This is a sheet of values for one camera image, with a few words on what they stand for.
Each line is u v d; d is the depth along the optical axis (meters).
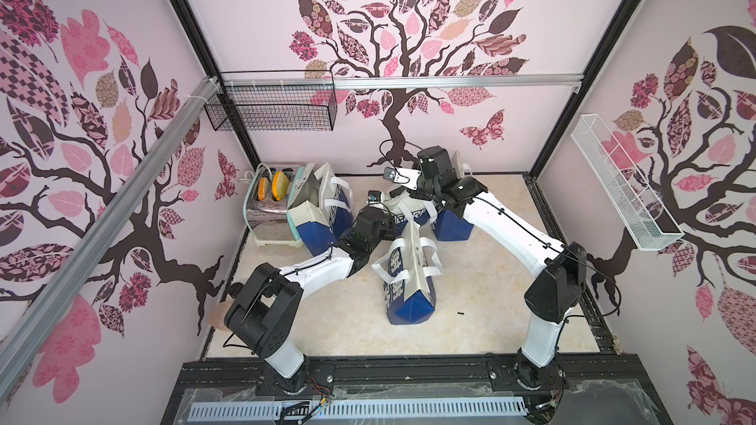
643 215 0.74
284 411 0.71
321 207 0.78
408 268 0.71
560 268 0.45
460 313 0.85
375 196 0.76
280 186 0.92
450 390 0.73
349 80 0.93
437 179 0.60
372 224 0.66
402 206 0.85
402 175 0.71
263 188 0.90
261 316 0.45
